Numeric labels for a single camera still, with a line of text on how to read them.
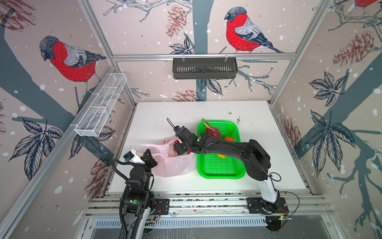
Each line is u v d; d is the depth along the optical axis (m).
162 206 0.73
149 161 0.67
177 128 0.77
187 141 0.66
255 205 0.73
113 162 0.53
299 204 0.69
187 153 0.80
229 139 0.92
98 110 0.76
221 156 0.59
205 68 1.04
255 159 0.52
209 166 0.88
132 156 0.65
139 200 0.56
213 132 0.93
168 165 0.78
